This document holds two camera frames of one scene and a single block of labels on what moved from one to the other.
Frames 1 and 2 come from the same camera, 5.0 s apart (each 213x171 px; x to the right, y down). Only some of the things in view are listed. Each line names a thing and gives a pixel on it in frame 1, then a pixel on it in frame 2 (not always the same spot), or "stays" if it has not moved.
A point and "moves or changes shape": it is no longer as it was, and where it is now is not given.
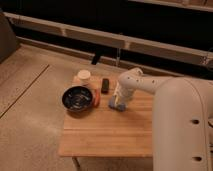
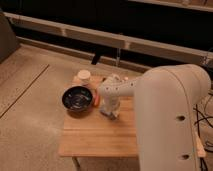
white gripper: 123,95 to 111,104
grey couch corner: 9,41 stays
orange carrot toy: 97,97 stays
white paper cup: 84,76 stays
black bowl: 77,98 stays
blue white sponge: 118,106 moves or changes shape
